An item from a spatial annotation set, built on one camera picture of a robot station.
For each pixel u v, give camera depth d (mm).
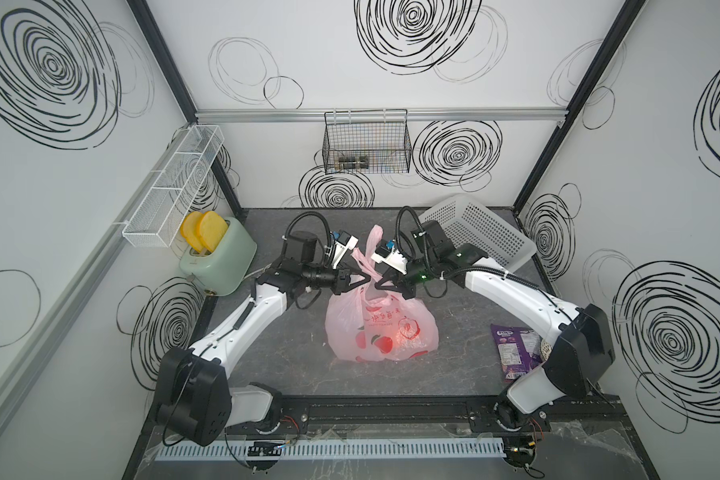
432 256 619
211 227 886
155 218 721
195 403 399
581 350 423
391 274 681
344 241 687
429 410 765
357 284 720
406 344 788
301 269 628
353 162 889
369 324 779
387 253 656
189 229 871
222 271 858
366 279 726
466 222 1154
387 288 723
